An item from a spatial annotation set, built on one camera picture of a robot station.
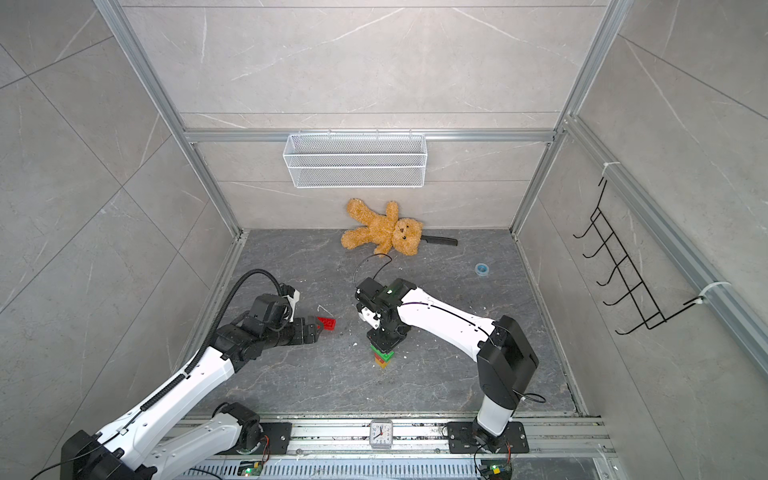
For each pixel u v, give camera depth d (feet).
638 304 2.05
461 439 2.40
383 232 3.63
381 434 2.40
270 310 1.98
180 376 1.54
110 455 1.26
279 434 2.41
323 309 3.21
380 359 2.64
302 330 2.27
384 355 2.56
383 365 2.80
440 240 3.86
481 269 3.52
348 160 3.30
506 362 1.44
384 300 1.89
